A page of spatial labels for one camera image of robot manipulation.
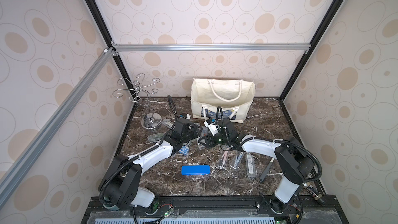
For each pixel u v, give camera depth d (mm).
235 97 954
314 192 756
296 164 470
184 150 916
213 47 910
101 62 782
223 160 875
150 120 1029
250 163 855
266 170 846
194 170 837
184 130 675
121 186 421
